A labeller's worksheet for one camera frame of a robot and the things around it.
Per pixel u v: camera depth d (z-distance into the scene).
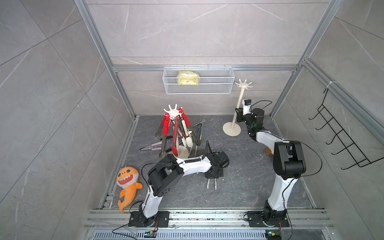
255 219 0.73
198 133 1.07
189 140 0.81
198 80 0.88
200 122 1.14
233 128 1.11
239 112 0.88
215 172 0.75
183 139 0.76
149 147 1.01
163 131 0.72
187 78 0.87
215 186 0.82
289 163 0.52
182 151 0.99
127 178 0.79
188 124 0.75
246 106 0.82
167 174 0.52
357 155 0.61
